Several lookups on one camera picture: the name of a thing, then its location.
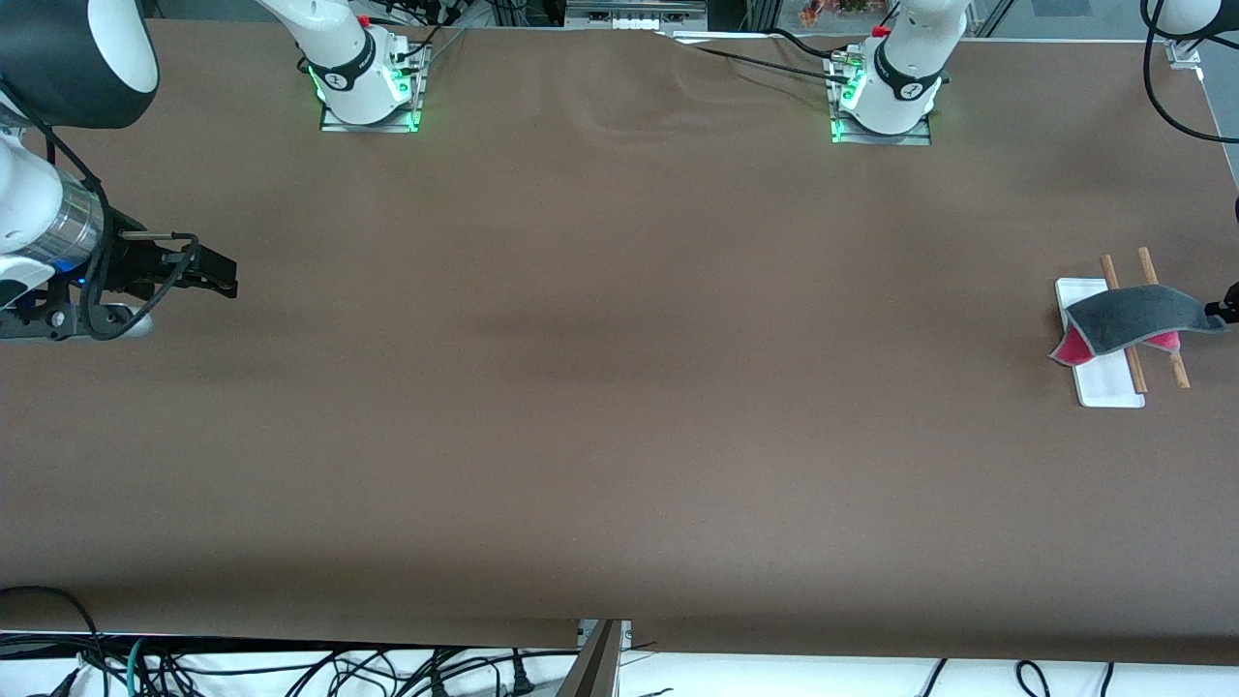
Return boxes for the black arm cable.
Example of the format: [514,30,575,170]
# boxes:
[1141,0,1239,146]
[0,77,201,340]

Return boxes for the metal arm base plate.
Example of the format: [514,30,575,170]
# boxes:
[831,53,933,146]
[319,44,427,134]

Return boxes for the teal floor cable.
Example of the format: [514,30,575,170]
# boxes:
[124,637,153,697]

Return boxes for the metal table edge bracket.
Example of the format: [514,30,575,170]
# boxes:
[557,620,635,697]

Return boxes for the white rack with wooden bars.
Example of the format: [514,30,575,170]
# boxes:
[1053,247,1194,409]

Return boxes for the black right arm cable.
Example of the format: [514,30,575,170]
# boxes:
[0,77,201,340]

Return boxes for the black tangled floor cables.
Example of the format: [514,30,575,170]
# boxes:
[145,647,582,697]

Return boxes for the black cable on table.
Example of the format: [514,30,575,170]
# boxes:
[668,27,862,86]

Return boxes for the black looped floor cable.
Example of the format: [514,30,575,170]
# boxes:
[0,586,109,679]

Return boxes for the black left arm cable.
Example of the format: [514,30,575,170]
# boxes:
[1141,0,1239,146]

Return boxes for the brown table cover sheet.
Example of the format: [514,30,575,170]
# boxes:
[0,19,1239,669]

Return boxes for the white connector strip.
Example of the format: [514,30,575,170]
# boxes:
[566,0,708,32]

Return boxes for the grey and pink towel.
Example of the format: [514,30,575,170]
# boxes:
[1047,284,1228,369]

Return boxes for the orange red background object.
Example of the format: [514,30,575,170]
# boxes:
[799,0,896,26]

